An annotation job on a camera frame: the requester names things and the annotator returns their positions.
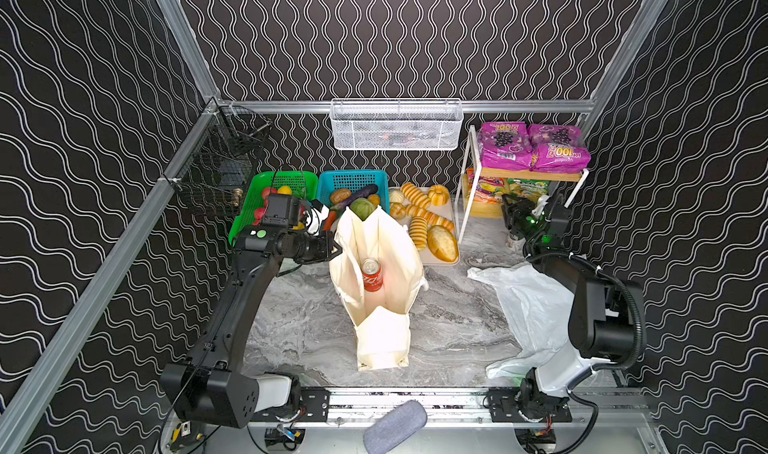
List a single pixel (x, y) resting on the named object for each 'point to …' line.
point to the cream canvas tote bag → (380, 318)
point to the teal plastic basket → (354, 181)
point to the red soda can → (372, 274)
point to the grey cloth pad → (395, 427)
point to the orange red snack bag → (489, 190)
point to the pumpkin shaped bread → (439, 195)
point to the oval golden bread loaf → (443, 244)
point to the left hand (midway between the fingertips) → (347, 249)
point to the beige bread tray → (428, 216)
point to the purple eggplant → (370, 189)
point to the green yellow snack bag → (528, 188)
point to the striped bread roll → (418, 231)
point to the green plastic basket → (299, 183)
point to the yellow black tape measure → (182, 429)
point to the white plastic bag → (540, 308)
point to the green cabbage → (362, 207)
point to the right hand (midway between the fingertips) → (503, 197)
